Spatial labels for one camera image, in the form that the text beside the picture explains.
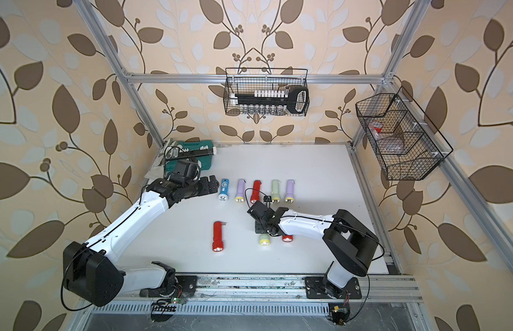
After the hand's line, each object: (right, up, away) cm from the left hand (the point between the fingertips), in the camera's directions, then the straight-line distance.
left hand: (206, 183), depth 82 cm
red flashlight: (+33, -23, +2) cm, 41 cm away
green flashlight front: (+23, -23, 0) cm, 33 cm away
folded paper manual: (-35, +4, +28) cm, 45 cm away
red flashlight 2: (+4, -24, 0) cm, 25 cm away
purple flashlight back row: (+12, -8, +14) cm, 20 cm away
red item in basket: (+68, +23, -2) cm, 72 cm away
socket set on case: (-25, +14, +26) cm, 38 cm away
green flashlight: (+29, -6, +16) cm, 33 cm away
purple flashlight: (+35, -8, +13) cm, 39 cm away
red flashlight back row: (+19, -6, +16) cm, 26 cm away
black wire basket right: (+75, +15, -9) cm, 77 cm away
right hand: (+22, -19, +6) cm, 30 cm away
